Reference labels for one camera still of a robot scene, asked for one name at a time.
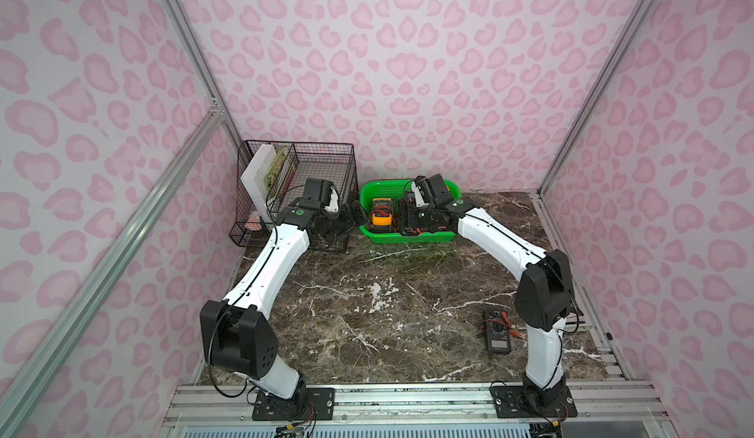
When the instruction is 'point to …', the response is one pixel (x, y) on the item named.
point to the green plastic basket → (397, 189)
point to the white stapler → (575, 323)
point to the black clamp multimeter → (498, 331)
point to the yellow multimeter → (383, 217)
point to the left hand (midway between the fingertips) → (361, 218)
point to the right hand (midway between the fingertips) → (404, 215)
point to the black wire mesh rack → (274, 175)
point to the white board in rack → (253, 179)
